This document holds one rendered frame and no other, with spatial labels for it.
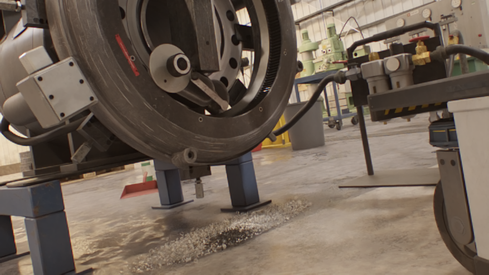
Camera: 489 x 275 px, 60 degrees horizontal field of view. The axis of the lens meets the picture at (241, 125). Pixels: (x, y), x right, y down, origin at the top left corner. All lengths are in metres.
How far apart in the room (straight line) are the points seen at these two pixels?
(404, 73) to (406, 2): 11.48
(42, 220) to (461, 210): 0.94
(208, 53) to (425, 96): 0.57
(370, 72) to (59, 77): 1.17
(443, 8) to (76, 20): 7.18
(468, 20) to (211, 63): 6.70
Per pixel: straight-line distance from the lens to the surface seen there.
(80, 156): 1.00
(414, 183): 1.57
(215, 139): 1.04
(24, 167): 5.27
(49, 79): 0.89
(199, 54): 1.03
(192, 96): 1.02
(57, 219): 1.21
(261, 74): 1.29
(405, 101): 0.68
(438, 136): 0.74
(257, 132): 1.15
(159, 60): 0.97
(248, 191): 1.59
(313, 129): 3.82
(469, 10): 7.56
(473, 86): 0.57
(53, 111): 0.89
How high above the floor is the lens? 0.31
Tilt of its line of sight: level
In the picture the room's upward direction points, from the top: 10 degrees counter-clockwise
